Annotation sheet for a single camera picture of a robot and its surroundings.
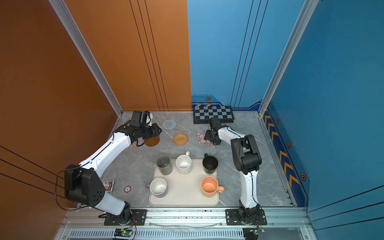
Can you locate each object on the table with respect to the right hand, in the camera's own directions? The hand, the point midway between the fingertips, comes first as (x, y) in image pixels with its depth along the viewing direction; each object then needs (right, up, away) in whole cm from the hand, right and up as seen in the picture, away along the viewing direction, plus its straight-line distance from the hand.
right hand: (208, 138), depth 103 cm
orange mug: (-1, -25, -21) cm, 33 cm away
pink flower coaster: (-5, -2, -1) cm, 5 cm away
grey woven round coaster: (-29, +10, +9) cm, 32 cm away
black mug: (0, -13, -18) cm, 22 cm away
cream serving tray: (-15, -27, -20) cm, 37 cm away
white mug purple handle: (-29, -25, -22) cm, 44 cm away
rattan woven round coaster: (-19, -1, +1) cm, 20 cm away
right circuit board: (+19, -43, -33) cm, 57 cm away
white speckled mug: (-16, -14, -13) cm, 25 cm away
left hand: (-29, +7, -17) cm, 34 cm away
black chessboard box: (-4, +17, +12) cm, 21 cm away
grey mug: (-27, -13, -18) cm, 35 cm away
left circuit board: (-42, -42, -33) cm, 68 cm away
